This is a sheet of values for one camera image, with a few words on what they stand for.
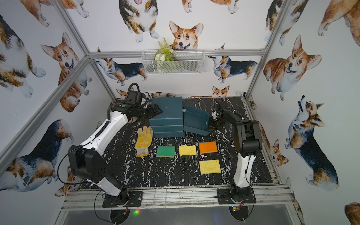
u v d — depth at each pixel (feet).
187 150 2.95
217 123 2.81
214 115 3.12
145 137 3.21
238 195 2.24
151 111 2.45
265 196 2.46
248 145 1.78
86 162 1.43
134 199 2.42
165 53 2.69
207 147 3.04
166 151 3.01
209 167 2.75
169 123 2.79
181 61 3.04
